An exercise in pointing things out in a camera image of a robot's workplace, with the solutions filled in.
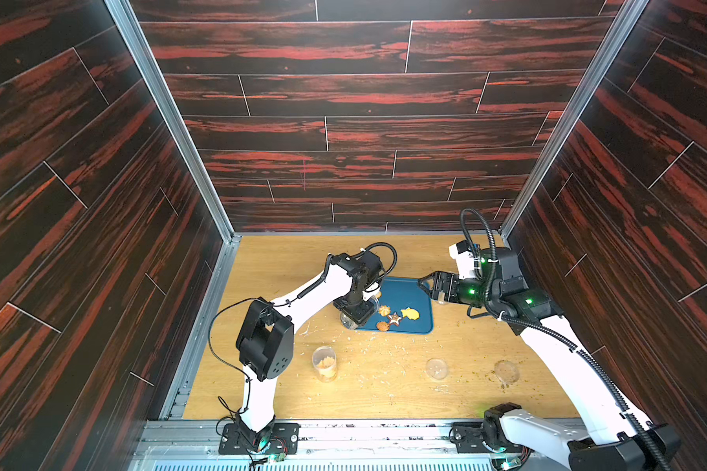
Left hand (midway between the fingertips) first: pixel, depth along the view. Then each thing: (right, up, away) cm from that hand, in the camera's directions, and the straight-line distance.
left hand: (359, 317), depth 87 cm
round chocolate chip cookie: (+8, -4, +7) cm, 11 cm away
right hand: (+20, +12, -12) cm, 26 cm away
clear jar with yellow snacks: (-10, -11, -6) cm, 16 cm away
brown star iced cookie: (+12, -2, +9) cm, 15 cm away
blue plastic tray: (+14, +6, +10) cm, 18 cm away
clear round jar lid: (+44, -16, -1) cm, 47 cm away
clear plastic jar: (-2, 0, -8) cm, 9 cm away
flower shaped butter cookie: (+9, 0, +9) cm, 13 cm away
